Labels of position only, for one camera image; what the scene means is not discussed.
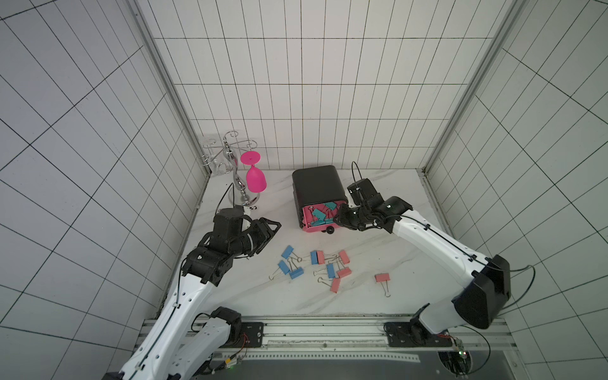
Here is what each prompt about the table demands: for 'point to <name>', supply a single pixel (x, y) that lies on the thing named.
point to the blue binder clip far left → (282, 268)
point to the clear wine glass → (216, 164)
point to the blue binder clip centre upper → (313, 257)
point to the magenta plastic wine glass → (256, 180)
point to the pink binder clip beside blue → (321, 257)
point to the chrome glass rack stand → (242, 197)
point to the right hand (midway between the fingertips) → (324, 220)
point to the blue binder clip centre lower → (329, 270)
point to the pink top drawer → (308, 217)
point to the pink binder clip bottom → (334, 283)
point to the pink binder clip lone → (382, 279)
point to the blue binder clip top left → (288, 253)
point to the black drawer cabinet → (316, 186)
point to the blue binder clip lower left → (296, 273)
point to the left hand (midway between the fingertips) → (275, 234)
